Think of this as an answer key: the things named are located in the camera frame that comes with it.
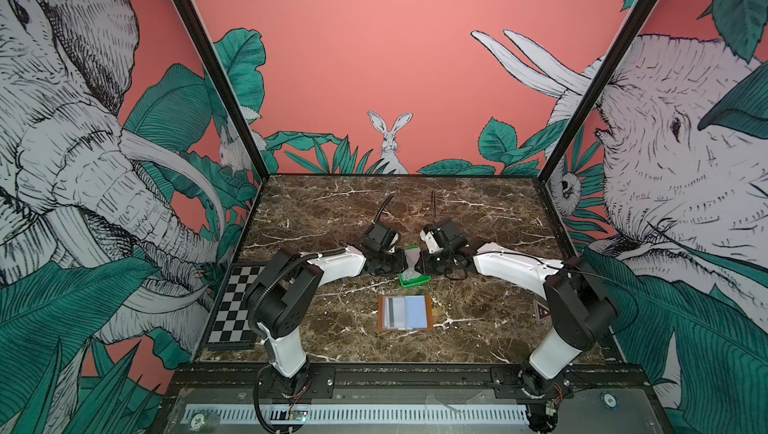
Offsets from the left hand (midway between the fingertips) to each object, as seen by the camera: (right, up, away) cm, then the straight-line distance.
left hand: (411, 262), depth 90 cm
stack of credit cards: (0, -3, 0) cm, 3 cm away
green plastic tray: (0, -6, 0) cm, 6 cm away
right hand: (0, 0, -3) cm, 3 cm away
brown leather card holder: (-2, -14, -6) cm, 15 cm away
